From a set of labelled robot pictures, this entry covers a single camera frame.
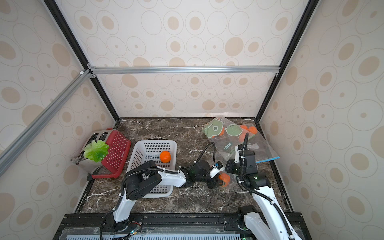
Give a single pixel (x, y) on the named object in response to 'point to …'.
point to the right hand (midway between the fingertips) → (233, 161)
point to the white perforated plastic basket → (144, 151)
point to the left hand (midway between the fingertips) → (227, 181)
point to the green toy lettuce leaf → (96, 151)
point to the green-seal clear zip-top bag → (226, 135)
